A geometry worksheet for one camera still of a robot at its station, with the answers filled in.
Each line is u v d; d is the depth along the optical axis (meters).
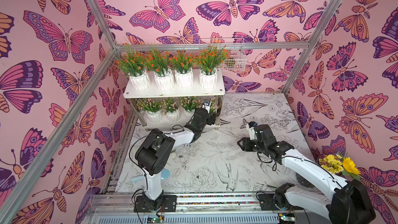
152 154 0.50
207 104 0.81
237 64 0.95
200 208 0.73
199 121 0.73
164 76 0.72
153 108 0.88
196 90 0.77
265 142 0.63
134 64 0.66
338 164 0.62
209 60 0.67
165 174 0.84
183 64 0.67
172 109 0.87
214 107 0.86
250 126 0.76
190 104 0.89
